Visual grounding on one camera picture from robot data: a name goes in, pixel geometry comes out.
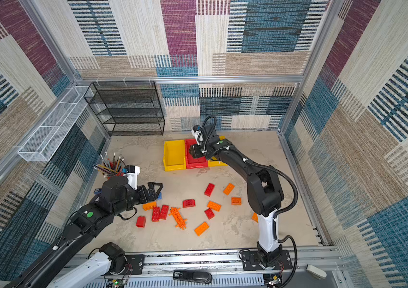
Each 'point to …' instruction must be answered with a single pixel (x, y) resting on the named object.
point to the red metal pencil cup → (118, 174)
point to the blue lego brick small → (160, 195)
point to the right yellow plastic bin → (213, 162)
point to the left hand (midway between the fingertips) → (156, 186)
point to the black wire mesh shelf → (127, 108)
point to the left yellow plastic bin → (174, 155)
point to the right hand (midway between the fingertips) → (198, 150)
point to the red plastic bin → (191, 162)
